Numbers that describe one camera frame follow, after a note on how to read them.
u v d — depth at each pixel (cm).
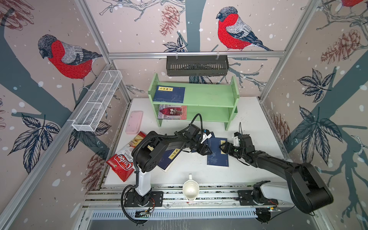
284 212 69
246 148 70
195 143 80
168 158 87
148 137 54
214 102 81
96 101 78
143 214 71
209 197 76
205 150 81
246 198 73
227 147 81
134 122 105
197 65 104
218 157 87
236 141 80
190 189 76
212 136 98
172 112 95
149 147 55
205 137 84
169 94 86
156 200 73
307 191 42
